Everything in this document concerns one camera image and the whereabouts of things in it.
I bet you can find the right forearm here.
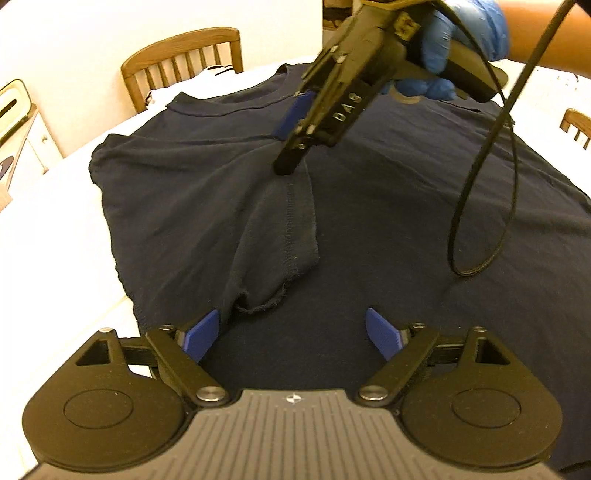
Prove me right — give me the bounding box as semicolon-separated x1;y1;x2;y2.
498;0;591;80

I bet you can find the wooden slat-back chair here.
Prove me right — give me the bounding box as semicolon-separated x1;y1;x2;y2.
120;27;243;113

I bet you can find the yellow tissue box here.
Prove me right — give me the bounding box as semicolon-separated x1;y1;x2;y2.
0;79;35;146

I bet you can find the dark navy t-shirt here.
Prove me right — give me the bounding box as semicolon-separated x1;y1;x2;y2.
89;65;590;469

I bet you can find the pink patterned cloth on chair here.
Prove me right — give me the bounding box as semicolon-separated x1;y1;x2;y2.
144;65;236;108

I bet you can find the blue gloved right hand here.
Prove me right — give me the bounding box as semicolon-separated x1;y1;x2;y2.
382;1;510;104

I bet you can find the white side cabinet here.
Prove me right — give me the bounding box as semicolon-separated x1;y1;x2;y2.
1;107;63;210

